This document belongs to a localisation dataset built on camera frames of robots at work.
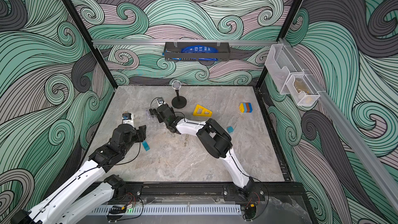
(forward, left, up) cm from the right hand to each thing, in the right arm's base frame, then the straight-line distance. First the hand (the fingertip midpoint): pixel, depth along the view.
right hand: (165, 108), depth 96 cm
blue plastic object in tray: (+25, -22, +26) cm, 42 cm away
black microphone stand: (+11, -7, -8) cm, 15 cm away
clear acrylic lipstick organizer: (-4, +9, -9) cm, 13 cm away
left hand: (-17, +8, +9) cm, 21 cm away
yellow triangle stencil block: (+4, -22, -8) cm, 24 cm away
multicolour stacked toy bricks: (+5, -54, -8) cm, 55 cm away
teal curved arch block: (-21, +10, -8) cm, 25 cm away
